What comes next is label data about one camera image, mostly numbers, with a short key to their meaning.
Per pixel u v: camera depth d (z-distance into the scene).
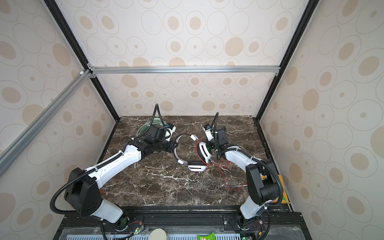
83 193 0.42
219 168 0.93
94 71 0.91
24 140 0.56
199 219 0.76
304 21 0.72
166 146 0.72
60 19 0.70
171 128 0.75
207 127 0.80
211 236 0.69
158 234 0.65
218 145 0.70
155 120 1.06
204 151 0.72
